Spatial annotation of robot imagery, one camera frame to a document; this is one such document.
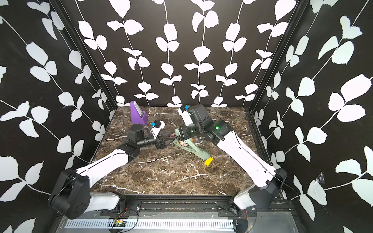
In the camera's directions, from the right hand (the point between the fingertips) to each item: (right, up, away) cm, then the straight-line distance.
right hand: (177, 127), depth 69 cm
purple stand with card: (-33, +7, +36) cm, 49 cm away
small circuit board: (-29, -48, +3) cm, 57 cm away
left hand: (-4, -4, +10) cm, 11 cm away
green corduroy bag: (+7, -12, +7) cm, 15 cm away
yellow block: (+18, -22, +21) cm, 35 cm away
